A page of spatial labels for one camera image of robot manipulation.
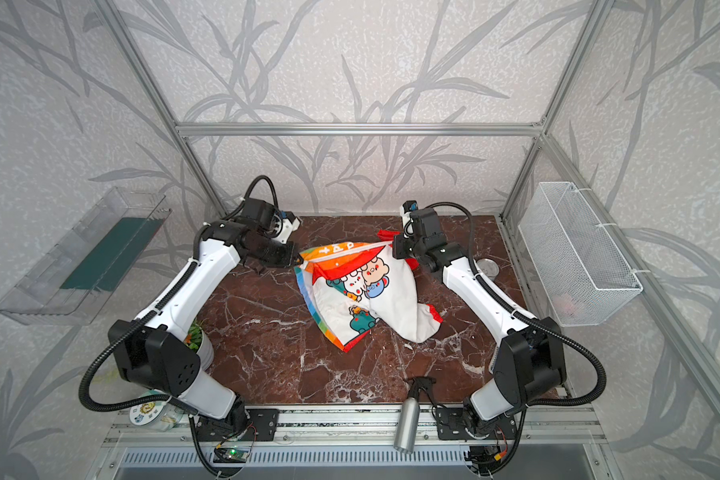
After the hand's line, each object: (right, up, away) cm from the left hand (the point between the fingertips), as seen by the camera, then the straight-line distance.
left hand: (304, 251), depth 81 cm
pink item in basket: (+67, -13, -8) cm, 68 cm away
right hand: (+26, +6, +4) cm, 27 cm away
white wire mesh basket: (+63, -4, -19) cm, 66 cm away
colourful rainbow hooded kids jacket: (+12, -11, +8) cm, 18 cm away
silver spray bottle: (+27, -43, -10) cm, 52 cm away
